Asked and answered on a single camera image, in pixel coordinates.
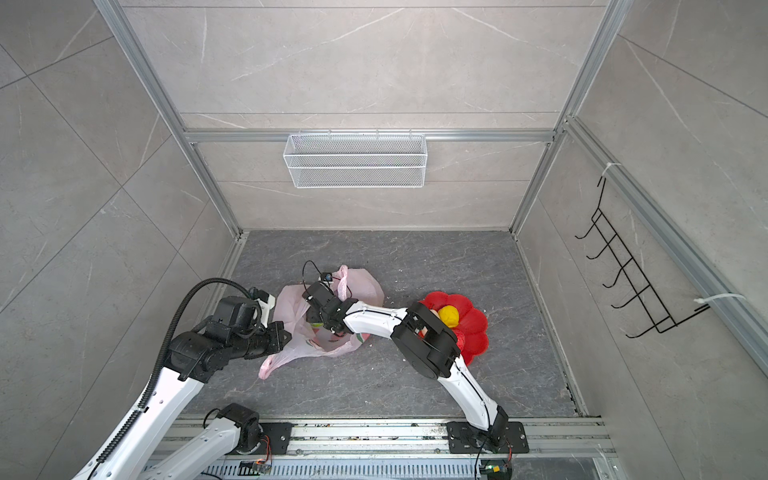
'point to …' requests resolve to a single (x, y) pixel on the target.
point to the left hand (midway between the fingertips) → (292, 329)
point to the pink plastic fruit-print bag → (308, 340)
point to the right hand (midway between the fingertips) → (314, 307)
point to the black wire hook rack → (615, 252)
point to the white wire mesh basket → (356, 160)
